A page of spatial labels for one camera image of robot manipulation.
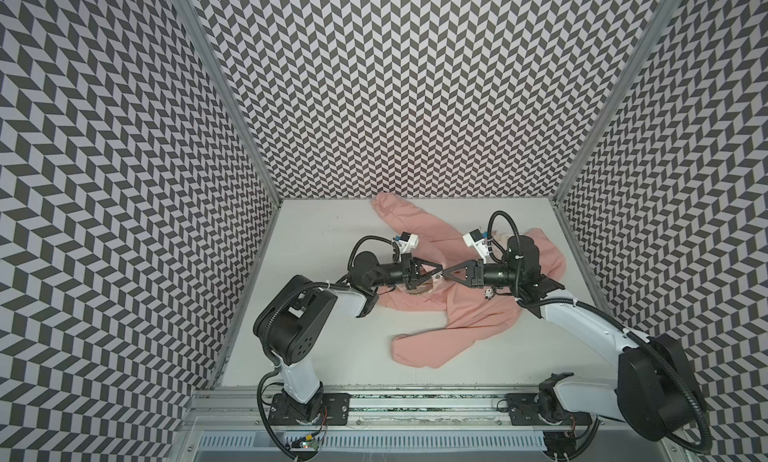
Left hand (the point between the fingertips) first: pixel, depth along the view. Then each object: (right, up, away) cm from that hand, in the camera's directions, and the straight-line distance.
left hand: (438, 272), depth 73 cm
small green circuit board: (-30, -38, -6) cm, 49 cm away
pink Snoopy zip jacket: (+13, -9, +17) cm, 23 cm away
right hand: (+2, -1, +1) cm, 3 cm away
